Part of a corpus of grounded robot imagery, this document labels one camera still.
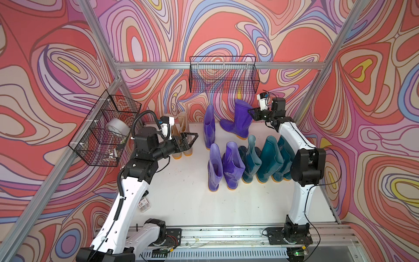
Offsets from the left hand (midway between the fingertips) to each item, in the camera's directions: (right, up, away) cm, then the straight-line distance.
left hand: (194, 137), depth 65 cm
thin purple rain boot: (+6, +6, +20) cm, 22 cm away
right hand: (+30, +15, +29) cm, 44 cm away
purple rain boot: (+9, -14, +8) cm, 18 cm away
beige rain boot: (-13, +3, +24) cm, 28 cm away
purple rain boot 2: (+16, -12, +4) cm, 20 cm away
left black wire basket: (-47, 0, +14) cm, 49 cm away
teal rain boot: (+27, -11, +11) cm, 31 cm away
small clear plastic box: (-27, -34, +16) cm, 47 cm away
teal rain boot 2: (+42, -9, +7) cm, 43 cm away
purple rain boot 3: (+27, +11, +34) cm, 44 cm away
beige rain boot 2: (-8, +9, +21) cm, 24 cm away
